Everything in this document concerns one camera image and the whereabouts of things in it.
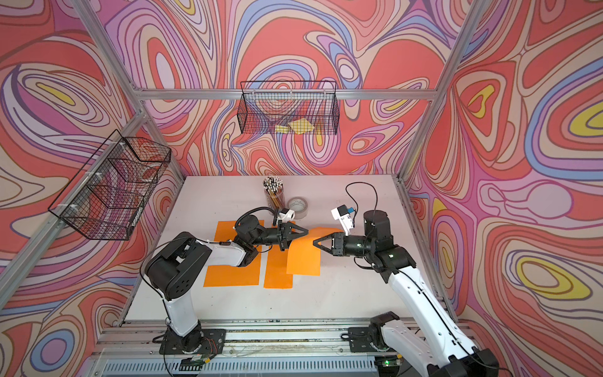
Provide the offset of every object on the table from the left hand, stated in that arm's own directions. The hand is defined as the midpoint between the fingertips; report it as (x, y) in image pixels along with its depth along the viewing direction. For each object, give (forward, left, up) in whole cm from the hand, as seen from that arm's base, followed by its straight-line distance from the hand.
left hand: (307, 241), depth 74 cm
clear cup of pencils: (+26, +13, -2) cm, 29 cm away
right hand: (-5, -2, +3) cm, 7 cm away
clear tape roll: (+30, +3, -19) cm, 35 cm away
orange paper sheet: (-2, +12, -20) cm, 23 cm away
